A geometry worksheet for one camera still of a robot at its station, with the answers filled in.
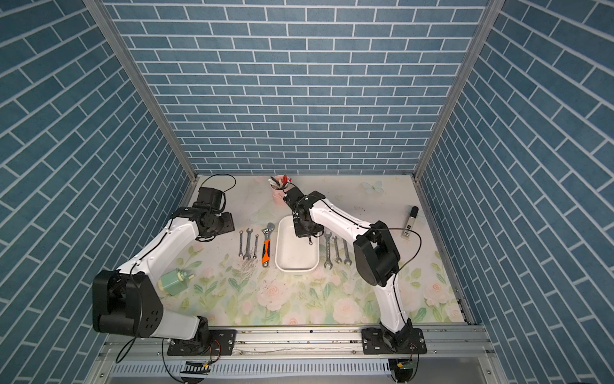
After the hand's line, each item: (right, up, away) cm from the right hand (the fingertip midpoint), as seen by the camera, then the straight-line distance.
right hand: (308, 232), depth 91 cm
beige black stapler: (+44, +5, +11) cm, 45 cm away
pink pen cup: (-14, +14, +11) cm, 23 cm away
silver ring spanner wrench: (-27, -9, +2) cm, 28 cm away
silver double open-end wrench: (+8, -12, 0) cm, 14 cm away
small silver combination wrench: (-22, -6, +5) cm, 23 cm away
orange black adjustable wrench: (-16, -9, 0) cm, 19 cm away
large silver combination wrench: (-24, -9, +2) cm, 26 cm away
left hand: (-28, +4, -4) cm, 29 cm away
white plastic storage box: (-5, -9, +2) cm, 11 cm away
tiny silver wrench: (+1, -3, -2) cm, 4 cm away
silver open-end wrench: (+12, -11, +2) cm, 16 cm away
